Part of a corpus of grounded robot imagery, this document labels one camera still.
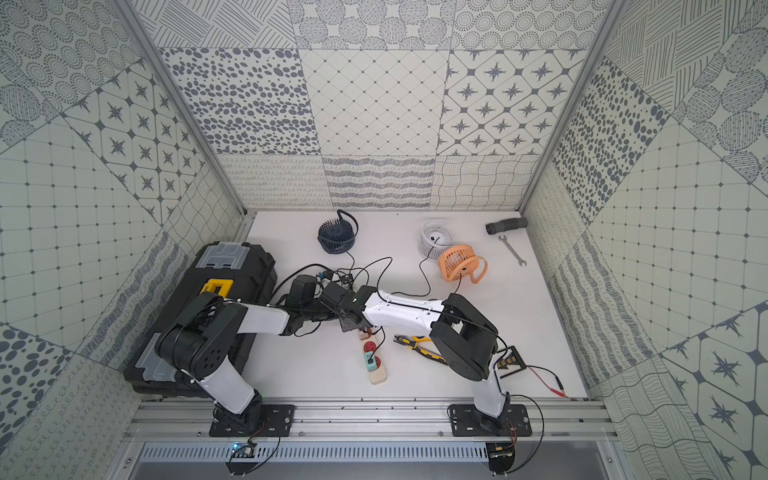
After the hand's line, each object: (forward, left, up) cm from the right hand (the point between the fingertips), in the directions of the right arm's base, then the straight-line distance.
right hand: (362, 322), depth 88 cm
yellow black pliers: (-6, -15, 0) cm, 16 cm away
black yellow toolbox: (+7, +35, +16) cm, 39 cm away
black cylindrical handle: (+39, -51, +2) cm, 64 cm away
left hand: (+7, +5, 0) cm, 9 cm away
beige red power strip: (-15, -5, -2) cm, 16 cm away
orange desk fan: (+17, -30, +9) cm, 35 cm away
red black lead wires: (-17, -55, -5) cm, 58 cm away
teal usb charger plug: (-13, -4, +5) cm, 14 cm away
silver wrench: (+34, -51, -2) cm, 61 cm away
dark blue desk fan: (+30, +12, +5) cm, 33 cm away
